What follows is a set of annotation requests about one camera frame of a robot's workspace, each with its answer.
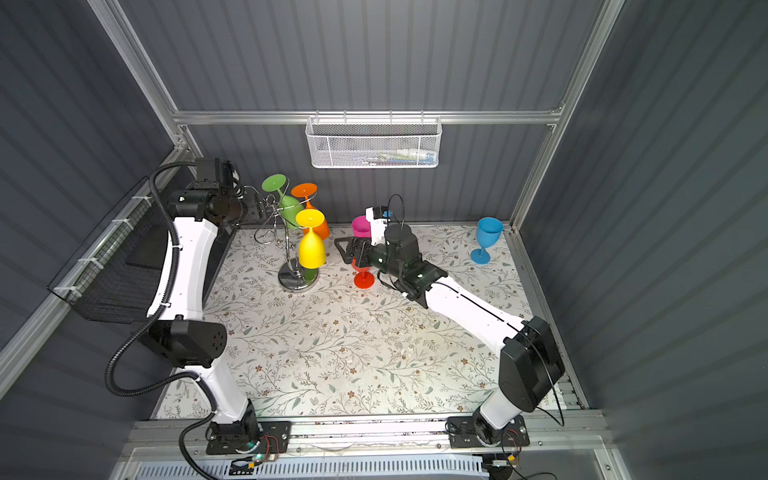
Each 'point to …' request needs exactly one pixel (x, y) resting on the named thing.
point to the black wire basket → (109, 279)
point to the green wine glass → (289, 206)
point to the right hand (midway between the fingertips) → (346, 243)
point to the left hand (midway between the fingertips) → (250, 209)
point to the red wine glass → (363, 279)
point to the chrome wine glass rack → (292, 276)
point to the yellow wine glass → (311, 247)
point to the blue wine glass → (489, 230)
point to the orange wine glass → (306, 189)
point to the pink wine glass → (361, 227)
